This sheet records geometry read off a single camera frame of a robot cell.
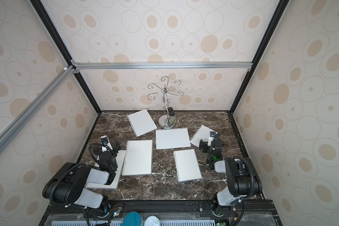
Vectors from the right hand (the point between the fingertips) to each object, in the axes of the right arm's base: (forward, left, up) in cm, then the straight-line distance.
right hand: (214, 140), depth 94 cm
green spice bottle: (+17, +30, +3) cm, 34 cm away
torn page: (+12, +6, -8) cm, 15 cm away
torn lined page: (+19, +54, -5) cm, 58 cm away
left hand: (-8, +66, +10) cm, 67 cm away
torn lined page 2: (+5, +29, -6) cm, 30 cm away
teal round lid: (-46, +44, +2) cm, 64 cm away
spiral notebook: (-15, +18, -6) cm, 25 cm away
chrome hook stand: (+19, +33, -2) cm, 38 cm away
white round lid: (-47, +36, 0) cm, 59 cm away
